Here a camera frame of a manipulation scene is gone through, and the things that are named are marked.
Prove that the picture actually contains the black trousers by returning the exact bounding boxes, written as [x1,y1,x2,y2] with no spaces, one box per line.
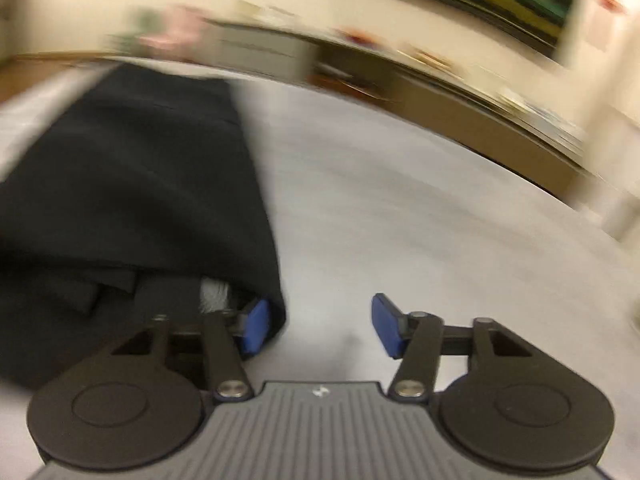
[1,64,286,389]

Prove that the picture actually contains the long grey TV cabinet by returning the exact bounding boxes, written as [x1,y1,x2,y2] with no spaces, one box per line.
[203,20,590,203]

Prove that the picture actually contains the pink plastic child chair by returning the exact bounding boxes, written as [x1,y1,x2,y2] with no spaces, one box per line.
[139,4,207,62]

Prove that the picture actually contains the green plastic child chair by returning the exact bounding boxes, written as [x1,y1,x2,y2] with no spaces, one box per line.
[107,6,164,56]

